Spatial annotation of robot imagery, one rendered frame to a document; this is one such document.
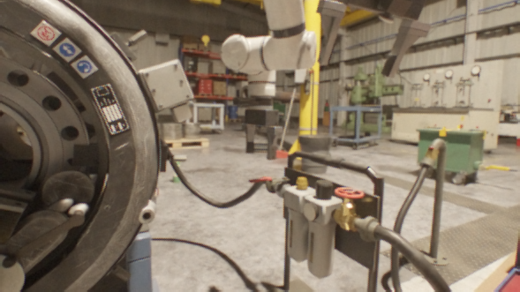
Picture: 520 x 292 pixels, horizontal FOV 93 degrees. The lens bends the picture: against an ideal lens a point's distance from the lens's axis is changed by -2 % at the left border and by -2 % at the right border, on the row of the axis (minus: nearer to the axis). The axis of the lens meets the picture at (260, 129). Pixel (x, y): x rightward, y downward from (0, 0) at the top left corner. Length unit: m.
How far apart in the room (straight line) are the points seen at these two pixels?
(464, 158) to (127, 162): 3.02
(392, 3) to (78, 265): 0.75
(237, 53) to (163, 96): 0.21
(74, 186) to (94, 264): 0.17
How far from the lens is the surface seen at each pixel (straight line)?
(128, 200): 0.64
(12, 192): 0.70
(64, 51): 0.62
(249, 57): 0.67
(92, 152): 0.73
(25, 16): 0.64
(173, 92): 0.66
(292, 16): 0.61
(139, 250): 1.08
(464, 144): 3.20
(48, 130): 0.74
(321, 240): 0.79
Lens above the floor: 0.71
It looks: 4 degrees down
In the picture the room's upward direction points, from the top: 1 degrees clockwise
